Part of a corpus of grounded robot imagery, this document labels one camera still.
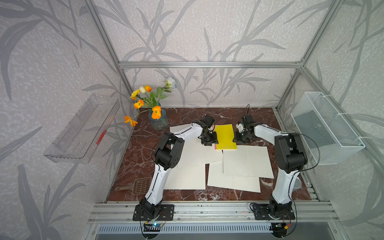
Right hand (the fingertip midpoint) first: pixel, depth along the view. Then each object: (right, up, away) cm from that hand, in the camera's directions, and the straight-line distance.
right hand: (234, 139), depth 100 cm
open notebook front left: (-30, -20, -16) cm, 39 cm away
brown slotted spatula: (-56, -24, -18) cm, 63 cm away
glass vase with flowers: (-57, +26, -7) cm, 63 cm away
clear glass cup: (+29, -21, -22) cm, 42 cm away
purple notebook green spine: (+7, -12, -8) cm, 16 cm away
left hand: (-12, -2, -4) cm, 13 cm away
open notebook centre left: (-26, -8, -6) cm, 28 cm away
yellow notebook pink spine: (-5, +1, +4) cm, 7 cm away
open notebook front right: (-13, -20, -15) cm, 29 cm away
